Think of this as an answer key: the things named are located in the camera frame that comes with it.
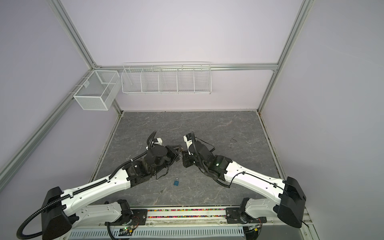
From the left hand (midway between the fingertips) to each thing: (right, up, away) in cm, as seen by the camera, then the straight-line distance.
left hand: (183, 149), depth 73 cm
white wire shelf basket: (-12, +44, +26) cm, 53 cm away
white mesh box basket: (-59, +35, +27) cm, 74 cm away
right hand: (-1, -2, +1) cm, 2 cm away
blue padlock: (-5, -21, +12) cm, 24 cm away
